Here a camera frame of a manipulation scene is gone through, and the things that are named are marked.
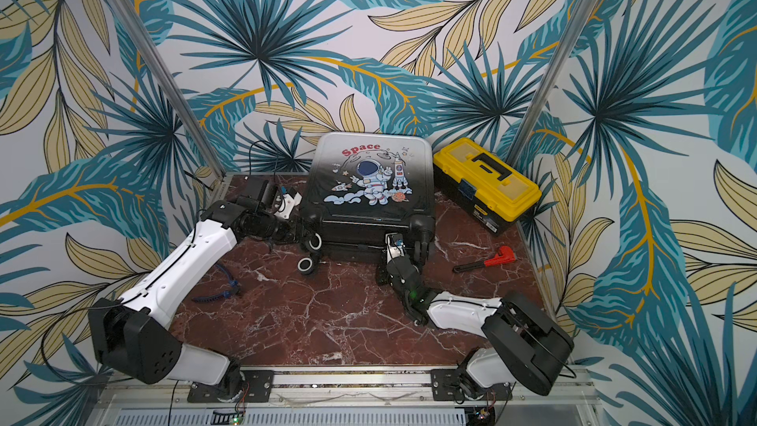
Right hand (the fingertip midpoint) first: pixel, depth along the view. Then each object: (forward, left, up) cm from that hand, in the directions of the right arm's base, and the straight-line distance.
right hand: (380, 254), depth 87 cm
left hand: (-1, +19, +10) cm, 22 cm away
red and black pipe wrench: (+4, -40, -9) cm, 42 cm away
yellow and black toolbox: (+19, -35, +6) cm, 41 cm away
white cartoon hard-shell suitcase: (+15, +4, +13) cm, 20 cm away
